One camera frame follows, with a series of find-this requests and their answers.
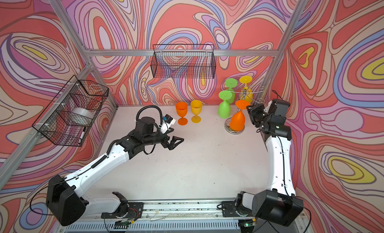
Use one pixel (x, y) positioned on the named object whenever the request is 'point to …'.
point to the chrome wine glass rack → (227, 123)
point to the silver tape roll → (84, 112)
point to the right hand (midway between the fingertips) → (247, 110)
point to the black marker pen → (84, 129)
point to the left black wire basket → (67, 119)
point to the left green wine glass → (224, 109)
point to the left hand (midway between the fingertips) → (179, 133)
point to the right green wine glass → (231, 83)
